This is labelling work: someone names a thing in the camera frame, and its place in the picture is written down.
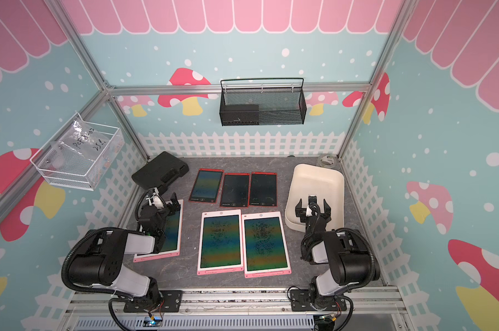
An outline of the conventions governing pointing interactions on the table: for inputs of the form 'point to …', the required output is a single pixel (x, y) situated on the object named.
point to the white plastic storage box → (324, 182)
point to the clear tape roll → (327, 161)
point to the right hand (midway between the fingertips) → (313, 199)
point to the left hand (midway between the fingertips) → (167, 198)
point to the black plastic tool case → (159, 172)
